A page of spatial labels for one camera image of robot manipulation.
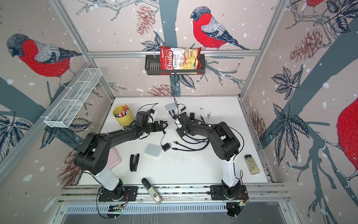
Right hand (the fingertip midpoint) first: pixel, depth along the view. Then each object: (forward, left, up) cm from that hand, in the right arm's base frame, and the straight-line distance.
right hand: (180, 131), depth 100 cm
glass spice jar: (-23, -44, +2) cm, 50 cm away
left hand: (-2, +11, +10) cm, 15 cm away
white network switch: (-16, +17, +2) cm, 23 cm away
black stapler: (-24, +27, +3) cm, 36 cm away
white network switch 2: (+23, +9, +2) cm, 25 cm away
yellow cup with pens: (+6, +41, +13) cm, 43 cm away
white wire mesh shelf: (-11, +59, +33) cm, 69 cm away
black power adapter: (-13, +8, +2) cm, 16 cm away
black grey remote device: (-39, +12, +5) cm, 41 cm away
